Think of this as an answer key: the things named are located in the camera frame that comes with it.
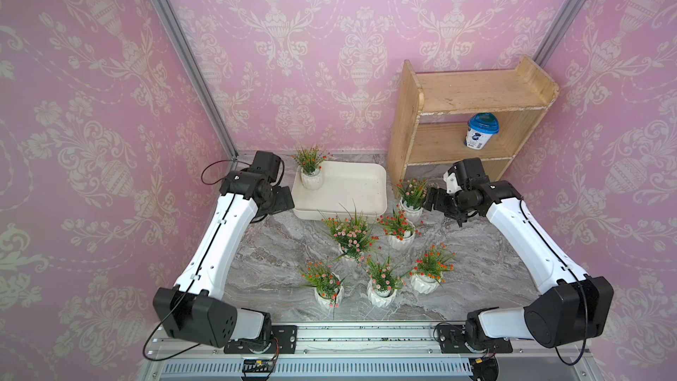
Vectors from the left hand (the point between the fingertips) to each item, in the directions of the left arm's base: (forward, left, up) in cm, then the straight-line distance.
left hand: (275, 208), depth 77 cm
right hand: (+3, -48, -2) cm, 48 cm away
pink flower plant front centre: (-18, -31, -8) cm, 37 cm away
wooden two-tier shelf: (+47, -61, -2) cm, 77 cm away
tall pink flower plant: (-4, -23, -6) cm, 24 cm away
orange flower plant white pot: (+27, -6, -7) cm, 28 cm away
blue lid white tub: (+27, -65, +10) cm, 71 cm away
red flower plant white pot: (-3, -38, -8) cm, 39 cm away
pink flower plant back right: (+11, -44, -6) cm, 45 cm away
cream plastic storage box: (+25, -23, -22) cm, 40 cm away
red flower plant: (-19, -16, -10) cm, 27 cm away
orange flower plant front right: (-16, -44, -9) cm, 48 cm away
